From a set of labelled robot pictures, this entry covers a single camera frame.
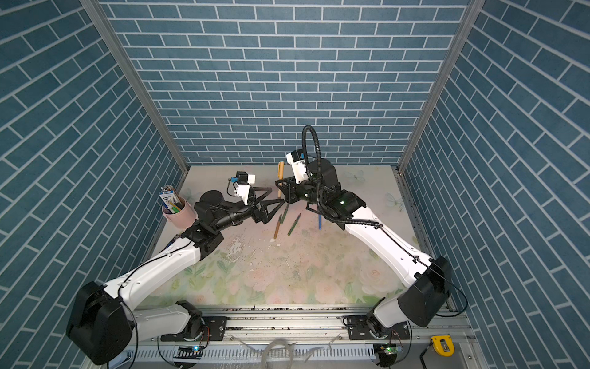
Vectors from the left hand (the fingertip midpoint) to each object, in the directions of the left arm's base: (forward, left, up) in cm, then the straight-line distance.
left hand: (283, 199), depth 70 cm
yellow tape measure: (-34, -50, -28) cm, 66 cm away
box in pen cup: (+11, +45, -16) cm, 49 cm away
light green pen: (+10, -2, -30) cm, 32 cm away
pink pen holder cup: (+9, +43, -26) cm, 51 cm away
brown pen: (+9, +5, -31) cm, 33 cm away
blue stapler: (+3, +46, -30) cm, 55 cm away
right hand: (+4, +1, +3) cm, 5 cm away
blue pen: (+12, -14, -31) cm, 37 cm away
